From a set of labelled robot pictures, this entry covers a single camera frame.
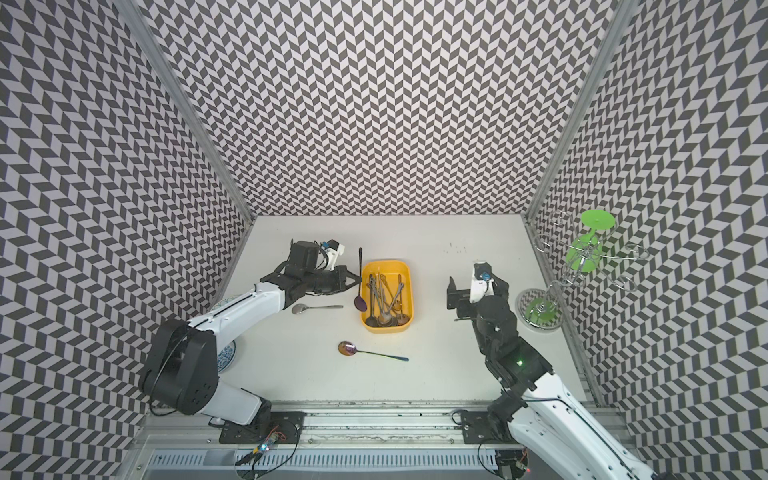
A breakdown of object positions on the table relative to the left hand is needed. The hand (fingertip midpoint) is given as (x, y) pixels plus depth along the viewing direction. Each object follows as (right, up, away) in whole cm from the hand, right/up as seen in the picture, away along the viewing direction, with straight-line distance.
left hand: (361, 282), depth 84 cm
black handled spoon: (+3, -13, +7) cm, 15 cm away
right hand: (+29, +1, -11) cm, 31 cm away
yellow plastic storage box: (+8, +3, +16) cm, 18 cm away
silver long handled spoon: (+5, -9, +10) cm, 15 cm away
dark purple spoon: (0, -5, -2) cm, 5 cm away
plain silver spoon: (+7, -11, +7) cm, 15 cm away
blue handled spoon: (-4, -19, +1) cm, 19 cm away
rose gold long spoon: (+12, -12, +6) cm, 18 cm away
